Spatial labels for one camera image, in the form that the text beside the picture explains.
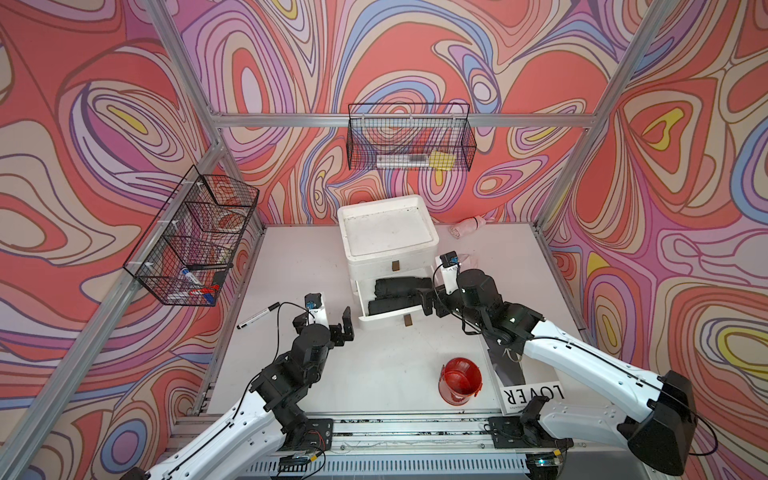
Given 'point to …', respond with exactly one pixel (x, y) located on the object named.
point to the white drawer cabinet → (387, 238)
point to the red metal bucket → (460, 380)
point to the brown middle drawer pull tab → (408, 320)
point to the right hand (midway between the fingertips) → (432, 292)
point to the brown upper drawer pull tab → (395, 265)
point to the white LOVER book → (517, 398)
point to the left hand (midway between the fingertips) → (336, 310)
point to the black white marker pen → (262, 313)
